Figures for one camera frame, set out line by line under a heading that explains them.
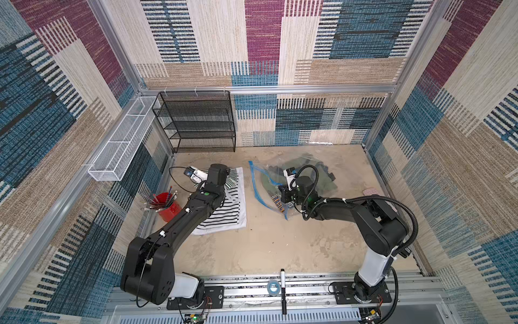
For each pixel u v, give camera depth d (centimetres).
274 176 99
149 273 41
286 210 92
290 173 84
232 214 94
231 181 94
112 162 71
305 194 74
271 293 74
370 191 100
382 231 49
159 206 88
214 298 73
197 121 109
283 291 74
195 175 73
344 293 73
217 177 65
